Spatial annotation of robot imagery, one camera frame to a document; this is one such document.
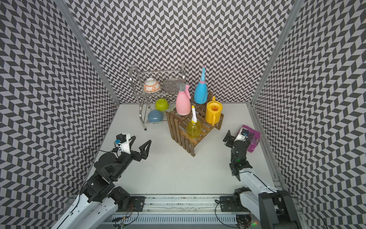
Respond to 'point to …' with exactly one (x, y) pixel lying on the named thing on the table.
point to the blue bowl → (155, 116)
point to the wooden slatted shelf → (177, 125)
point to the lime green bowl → (162, 105)
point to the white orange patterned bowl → (151, 86)
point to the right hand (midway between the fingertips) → (235, 135)
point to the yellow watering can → (213, 111)
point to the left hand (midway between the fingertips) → (142, 140)
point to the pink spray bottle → (183, 104)
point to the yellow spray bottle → (194, 128)
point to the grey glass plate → (169, 85)
